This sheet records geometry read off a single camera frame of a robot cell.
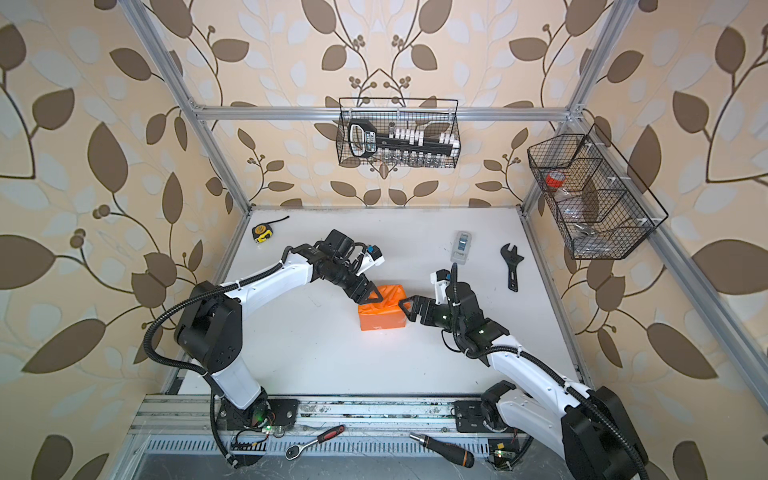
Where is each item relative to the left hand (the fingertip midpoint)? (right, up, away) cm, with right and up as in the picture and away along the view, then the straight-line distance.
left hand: (371, 288), depth 84 cm
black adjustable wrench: (+49, +7, +21) cm, 53 cm away
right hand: (+11, -5, -3) cm, 12 cm away
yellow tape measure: (-44, +16, +26) cm, 54 cm away
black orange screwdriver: (+19, -35, -16) cm, 43 cm away
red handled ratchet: (-17, -36, -15) cm, 43 cm away
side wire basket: (+58, +22, -11) cm, 63 cm away
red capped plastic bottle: (+55, +31, +4) cm, 63 cm away
